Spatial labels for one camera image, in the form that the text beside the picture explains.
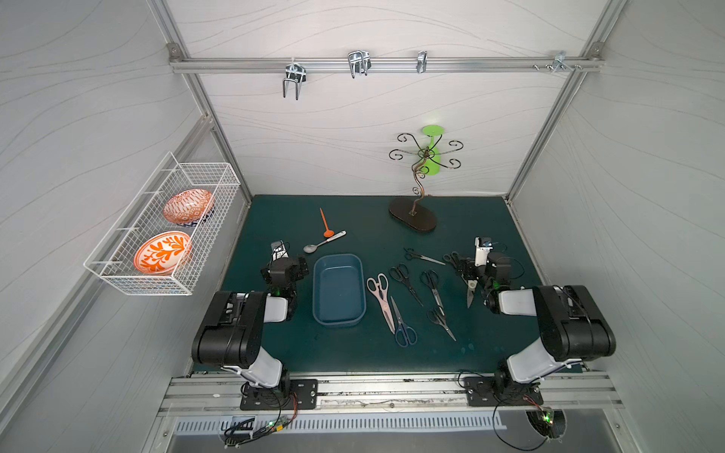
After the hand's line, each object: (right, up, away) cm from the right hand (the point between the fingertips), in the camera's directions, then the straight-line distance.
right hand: (473, 254), depth 96 cm
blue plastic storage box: (-46, -12, -3) cm, 48 cm away
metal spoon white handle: (-58, +1, +8) cm, 59 cm away
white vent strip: (-49, -40, -25) cm, 68 cm away
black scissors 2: (-15, -9, 0) cm, 17 cm away
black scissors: (-25, -7, +2) cm, 26 cm away
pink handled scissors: (-33, -11, -1) cm, 34 cm away
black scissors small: (-15, -19, -8) cm, 25 cm away
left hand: (-64, -1, -2) cm, 64 cm away
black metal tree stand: (-21, +16, +19) cm, 33 cm away
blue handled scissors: (-25, -23, -12) cm, 36 cm away
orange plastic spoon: (-52, +7, +13) cm, 54 cm away
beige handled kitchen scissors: (-2, -11, -3) cm, 11 cm away
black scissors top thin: (-20, -1, +7) cm, 21 cm away
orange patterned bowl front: (-83, +4, -32) cm, 89 cm away
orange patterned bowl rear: (-84, +15, -23) cm, 88 cm away
